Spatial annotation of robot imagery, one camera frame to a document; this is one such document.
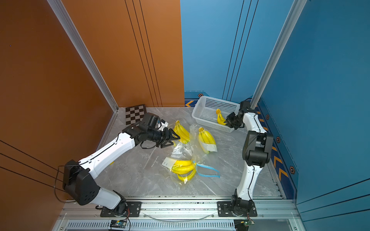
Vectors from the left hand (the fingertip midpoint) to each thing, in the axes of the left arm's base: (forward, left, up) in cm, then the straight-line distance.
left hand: (178, 138), depth 76 cm
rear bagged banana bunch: (+17, 0, -19) cm, 26 cm away
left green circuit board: (-36, +29, -23) cm, 52 cm away
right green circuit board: (-35, -33, -22) cm, 53 cm away
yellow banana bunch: (+29, -29, -18) cm, 45 cm away
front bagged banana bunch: (-10, -3, -13) cm, 17 cm away
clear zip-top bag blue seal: (+2, -1, -18) cm, 18 cm away
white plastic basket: (+38, -18, -20) cm, 47 cm away
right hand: (+21, -30, -11) cm, 38 cm away
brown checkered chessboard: (+34, +38, -18) cm, 54 cm away
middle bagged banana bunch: (+9, -17, -18) cm, 26 cm away
